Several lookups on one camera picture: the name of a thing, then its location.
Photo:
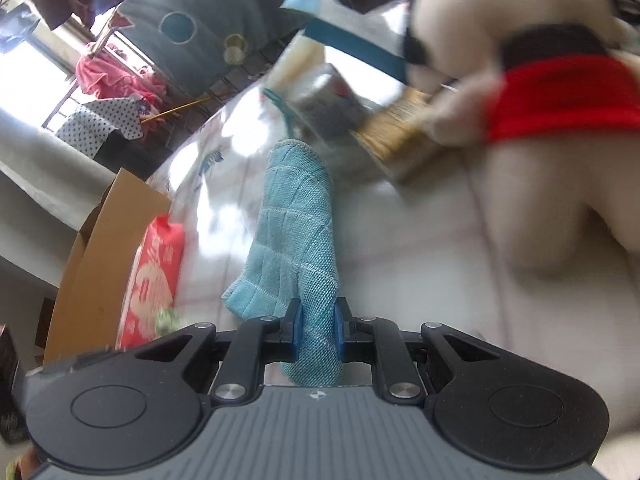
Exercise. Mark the pink garment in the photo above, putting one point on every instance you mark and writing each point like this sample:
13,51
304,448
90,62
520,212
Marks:
107,75

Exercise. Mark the plaid printed tablecloth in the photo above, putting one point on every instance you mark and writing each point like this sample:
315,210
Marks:
425,270

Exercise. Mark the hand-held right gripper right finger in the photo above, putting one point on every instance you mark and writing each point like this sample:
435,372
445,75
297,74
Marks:
340,330

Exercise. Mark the pink wet wipes pack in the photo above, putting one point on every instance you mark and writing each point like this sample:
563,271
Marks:
155,270

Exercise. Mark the yellow stick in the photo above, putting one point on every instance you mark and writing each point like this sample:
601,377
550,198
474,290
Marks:
175,108

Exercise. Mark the flat blue box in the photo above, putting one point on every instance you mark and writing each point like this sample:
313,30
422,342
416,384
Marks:
350,40

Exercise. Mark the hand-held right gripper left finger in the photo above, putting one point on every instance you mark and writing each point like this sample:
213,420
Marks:
296,330

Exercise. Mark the light blue microfiber cloth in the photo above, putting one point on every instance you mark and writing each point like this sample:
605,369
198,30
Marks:
295,220

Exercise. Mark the cream plush doll red dress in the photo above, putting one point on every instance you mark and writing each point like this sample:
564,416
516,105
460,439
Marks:
525,160

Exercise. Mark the yellow snack packet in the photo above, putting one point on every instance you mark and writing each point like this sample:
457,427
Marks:
395,135

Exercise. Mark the blue blanket with circles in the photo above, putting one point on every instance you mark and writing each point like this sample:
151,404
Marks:
200,15

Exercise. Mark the brown cardboard box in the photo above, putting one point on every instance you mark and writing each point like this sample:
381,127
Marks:
105,240

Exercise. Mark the white can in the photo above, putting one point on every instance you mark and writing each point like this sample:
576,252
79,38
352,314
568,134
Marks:
325,100

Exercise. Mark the white polka dot cloth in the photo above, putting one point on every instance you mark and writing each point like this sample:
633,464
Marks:
95,125

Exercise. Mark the cream curtain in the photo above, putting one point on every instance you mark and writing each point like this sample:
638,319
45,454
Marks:
40,170

